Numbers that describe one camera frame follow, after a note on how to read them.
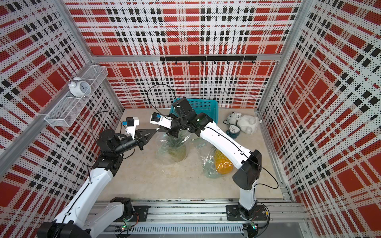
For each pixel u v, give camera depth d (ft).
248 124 3.32
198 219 2.41
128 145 2.01
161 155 2.71
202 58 2.89
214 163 2.77
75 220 1.29
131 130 1.98
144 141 2.14
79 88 2.30
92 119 2.92
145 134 2.15
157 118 1.87
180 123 1.95
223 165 2.63
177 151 2.69
